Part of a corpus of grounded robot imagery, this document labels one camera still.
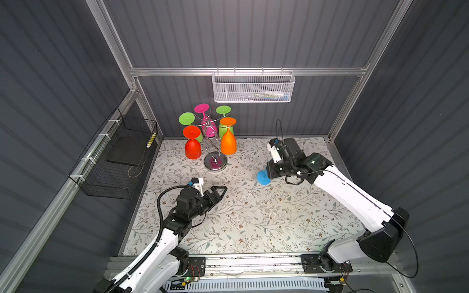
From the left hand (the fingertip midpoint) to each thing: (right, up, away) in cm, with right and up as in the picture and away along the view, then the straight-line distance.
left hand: (224, 192), depth 78 cm
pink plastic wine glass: (-7, +29, +7) cm, 31 cm away
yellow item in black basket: (-34, +23, +4) cm, 41 cm away
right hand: (+19, +10, -2) cm, 22 cm away
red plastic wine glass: (-14, +19, +4) cm, 24 cm away
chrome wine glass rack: (-8, +13, +29) cm, 33 cm away
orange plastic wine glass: (+2, +21, +7) cm, 22 cm away
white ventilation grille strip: (+9, -35, -7) cm, 37 cm away
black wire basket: (-45, +12, -5) cm, 47 cm away
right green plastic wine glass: (-1, +38, +11) cm, 40 cm away
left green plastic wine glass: (-18, +33, +7) cm, 38 cm away
